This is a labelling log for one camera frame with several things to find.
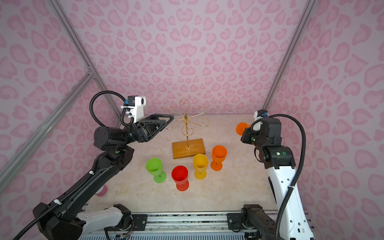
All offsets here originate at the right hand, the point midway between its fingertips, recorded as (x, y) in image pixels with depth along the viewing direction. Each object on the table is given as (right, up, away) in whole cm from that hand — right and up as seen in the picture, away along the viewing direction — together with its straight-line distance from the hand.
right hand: (243, 129), depth 70 cm
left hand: (-31, +1, -24) cm, 39 cm away
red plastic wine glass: (-30, -22, +3) cm, 37 cm away
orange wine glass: (+2, +1, +12) cm, 12 cm away
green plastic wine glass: (-45, -20, +13) cm, 52 cm away
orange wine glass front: (-9, -14, +16) cm, 23 cm away
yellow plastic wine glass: (-20, -19, +14) cm, 31 cm away
